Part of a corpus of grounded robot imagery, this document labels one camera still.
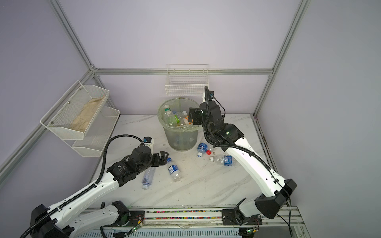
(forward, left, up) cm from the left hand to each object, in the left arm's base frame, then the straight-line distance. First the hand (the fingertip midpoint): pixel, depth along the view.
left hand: (160, 156), depth 79 cm
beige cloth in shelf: (+14, +40, +14) cm, 45 cm away
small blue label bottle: (-4, -6, -10) cm, 13 cm away
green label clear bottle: (+24, -3, +7) cm, 25 cm away
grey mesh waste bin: (+12, -10, -3) cm, 16 cm away
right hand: (+11, -19, +24) cm, 32 cm away
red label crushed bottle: (+11, -27, -14) cm, 32 cm away
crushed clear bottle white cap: (-6, +9, -14) cm, 18 cm away
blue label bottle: (+4, -36, -11) cm, 38 cm away
